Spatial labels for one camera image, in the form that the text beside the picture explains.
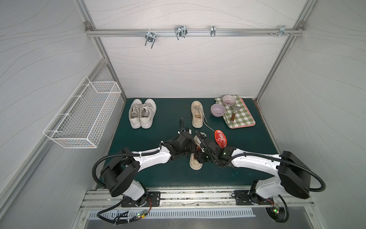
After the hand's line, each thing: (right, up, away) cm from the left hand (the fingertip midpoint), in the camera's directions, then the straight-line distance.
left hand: (197, 146), depth 85 cm
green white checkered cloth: (+37, +17, +24) cm, 47 cm away
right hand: (-1, -4, -1) cm, 4 cm away
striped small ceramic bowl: (+29, +31, +34) cm, 55 cm away
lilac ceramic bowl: (+18, +22, +26) cm, 39 cm away
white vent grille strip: (-20, -30, -14) cm, 39 cm away
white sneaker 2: (-36, +21, +17) cm, 45 cm away
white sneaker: (-45, +20, +17) cm, 52 cm away
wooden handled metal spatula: (+33, +24, +32) cm, 52 cm away
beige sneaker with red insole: (+2, +18, +22) cm, 29 cm away
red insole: (+17, +2, +11) cm, 20 cm away
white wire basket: (-59, +17, -16) cm, 63 cm away
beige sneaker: (-2, -10, -4) cm, 11 cm away
